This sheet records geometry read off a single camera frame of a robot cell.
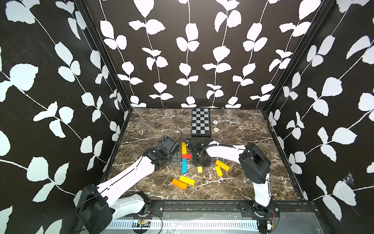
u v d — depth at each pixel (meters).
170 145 0.60
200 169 0.87
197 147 0.73
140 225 0.72
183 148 0.94
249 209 0.73
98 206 0.38
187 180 0.84
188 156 0.90
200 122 1.08
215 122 1.12
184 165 0.88
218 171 0.87
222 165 0.89
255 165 0.50
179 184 0.82
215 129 1.08
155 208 0.74
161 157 0.55
